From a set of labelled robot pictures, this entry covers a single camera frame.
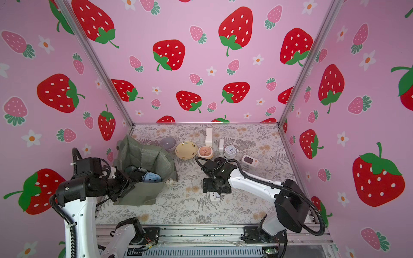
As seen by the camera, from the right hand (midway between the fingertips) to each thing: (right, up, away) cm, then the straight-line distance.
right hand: (209, 192), depth 80 cm
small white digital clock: (+3, -4, +4) cm, 6 cm away
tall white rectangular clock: (-1, +28, +27) cm, 39 cm away
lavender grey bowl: (-28, +24, +26) cm, 45 cm away
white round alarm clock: (+13, +19, +21) cm, 31 cm away
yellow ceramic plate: (-16, +19, +25) cm, 35 cm away
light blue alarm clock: (-30, +7, +2) cm, 31 cm away
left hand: (-30, +9, -12) cm, 34 cm away
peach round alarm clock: (-3, +18, +21) cm, 28 cm away
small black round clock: (+6, +14, +15) cm, 21 cm away
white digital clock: (+24, +13, +16) cm, 32 cm away
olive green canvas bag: (-43, +19, +6) cm, 47 cm away
